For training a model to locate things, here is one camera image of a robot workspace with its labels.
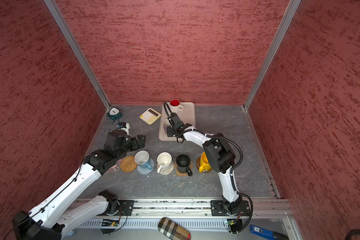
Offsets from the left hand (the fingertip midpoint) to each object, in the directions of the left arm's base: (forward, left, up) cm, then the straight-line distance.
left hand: (138, 141), depth 78 cm
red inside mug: (+37, -17, -10) cm, 42 cm away
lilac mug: (+23, -12, -13) cm, 29 cm away
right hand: (+15, -15, -13) cm, 25 cm away
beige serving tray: (+35, -8, -18) cm, 40 cm away
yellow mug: (-8, -36, -9) cm, 38 cm away
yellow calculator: (+34, +2, -18) cm, 38 cm away
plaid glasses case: (-37, -19, -15) cm, 44 cm away
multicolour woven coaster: (-10, -14, -18) cm, 25 cm away
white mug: (-4, -13, -14) cm, 20 cm away
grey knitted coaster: (-9, -2, -18) cm, 20 cm away
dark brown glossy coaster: (-5, -33, -17) cm, 38 cm away
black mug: (-6, -24, -15) cm, 29 cm away
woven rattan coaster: (-5, +10, -19) cm, 22 cm away
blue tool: (-38, -63, -14) cm, 75 cm away
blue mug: (-3, 0, -14) cm, 15 cm away
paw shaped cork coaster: (-10, -21, -19) cm, 30 cm away
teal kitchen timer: (+32, +29, -15) cm, 46 cm away
